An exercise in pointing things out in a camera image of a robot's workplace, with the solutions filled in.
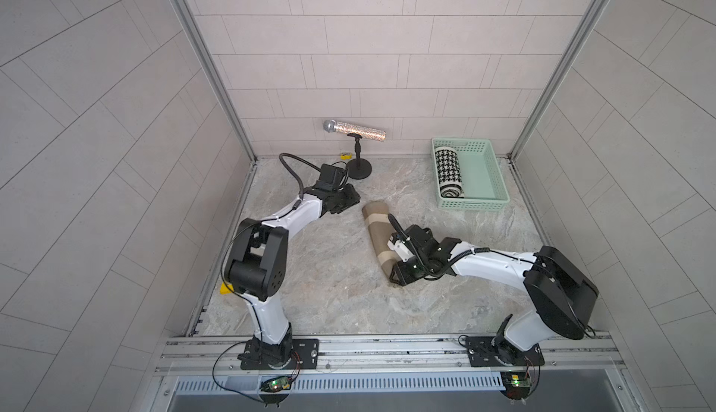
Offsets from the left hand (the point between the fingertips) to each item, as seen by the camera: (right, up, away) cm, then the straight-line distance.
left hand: (362, 195), depth 95 cm
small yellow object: (-7, +15, +21) cm, 27 cm away
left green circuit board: (-19, -43, -29) cm, 56 cm away
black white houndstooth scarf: (+32, +8, +9) cm, 35 cm away
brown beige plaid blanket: (+6, -11, -6) cm, 13 cm away
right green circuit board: (+39, -45, -27) cm, 65 cm away
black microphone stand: (-2, +10, +17) cm, 20 cm away
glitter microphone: (-11, +24, +1) cm, 26 cm away
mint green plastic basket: (+47, +6, +14) cm, 49 cm away
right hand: (+10, -25, -11) cm, 29 cm away
